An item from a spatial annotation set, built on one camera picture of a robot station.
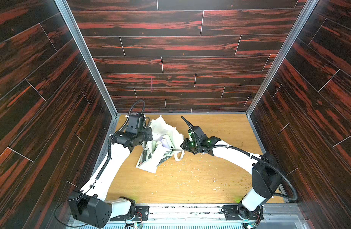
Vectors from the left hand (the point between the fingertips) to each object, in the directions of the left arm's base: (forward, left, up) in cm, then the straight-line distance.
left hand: (150, 132), depth 79 cm
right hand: (0, -19, -12) cm, 22 cm away
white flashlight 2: (+8, -8, -15) cm, 19 cm away
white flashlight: (+2, -7, -14) cm, 16 cm away
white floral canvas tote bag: (-14, -2, -3) cm, 15 cm away
